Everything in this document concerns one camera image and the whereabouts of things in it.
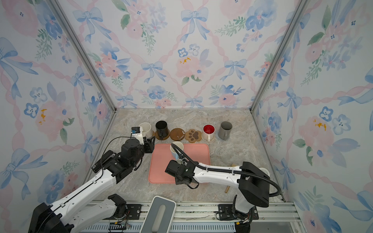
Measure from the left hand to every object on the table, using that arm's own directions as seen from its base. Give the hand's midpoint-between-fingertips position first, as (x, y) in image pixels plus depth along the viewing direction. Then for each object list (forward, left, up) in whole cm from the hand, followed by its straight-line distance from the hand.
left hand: (151, 136), depth 79 cm
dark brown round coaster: (+17, -12, -21) cm, 29 cm away
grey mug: (+13, -43, -11) cm, 47 cm away
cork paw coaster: (+14, -23, -20) cm, 34 cm away
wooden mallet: (-21, -42, -21) cm, 51 cm away
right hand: (-16, -16, -16) cm, 28 cm away
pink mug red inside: (+17, -34, -18) cm, 42 cm away
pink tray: (-2, -2, -19) cm, 19 cm away
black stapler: (-8, +33, -18) cm, 39 cm away
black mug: (+15, -2, -12) cm, 19 cm away
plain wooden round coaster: (+14, +2, -19) cm, 24 cm away
